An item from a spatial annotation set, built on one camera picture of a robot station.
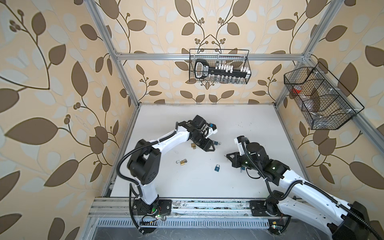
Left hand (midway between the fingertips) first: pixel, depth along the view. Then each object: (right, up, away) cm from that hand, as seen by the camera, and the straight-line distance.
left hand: (213, 147), depth 83 cm
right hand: (+7, -4, -6) cm, 10 cm away
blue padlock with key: (+2, -13, +4) cm, 14 cm away
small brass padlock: (-18, -10, +6) cm, 22 cm away
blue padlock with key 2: (+18, -14, +4) cm, 23 cm away
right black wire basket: (+54, +24, -10) cm, 60 cm away
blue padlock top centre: (+3, 0, +14) cm, 15 cm away
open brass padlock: (-12, -2, +13) cm, 17 cm away
